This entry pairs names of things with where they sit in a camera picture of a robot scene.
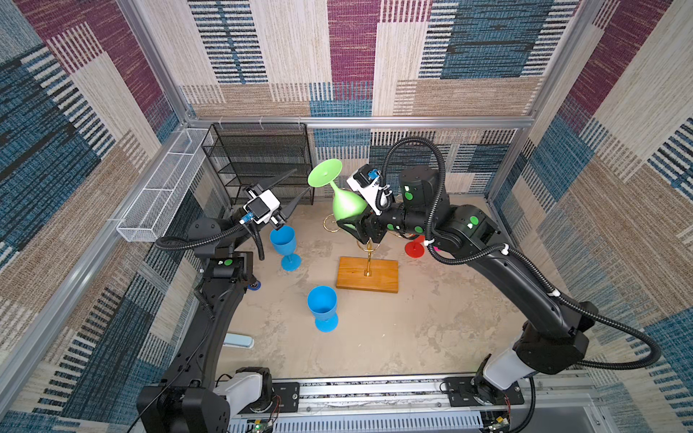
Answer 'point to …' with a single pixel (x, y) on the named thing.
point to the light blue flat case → (238, 340)
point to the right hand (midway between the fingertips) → (354, 215)
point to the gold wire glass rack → (368, 272)
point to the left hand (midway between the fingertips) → (298, 178)
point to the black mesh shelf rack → (248, 154)
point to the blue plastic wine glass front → (283, 240)
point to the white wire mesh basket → (153, 211)
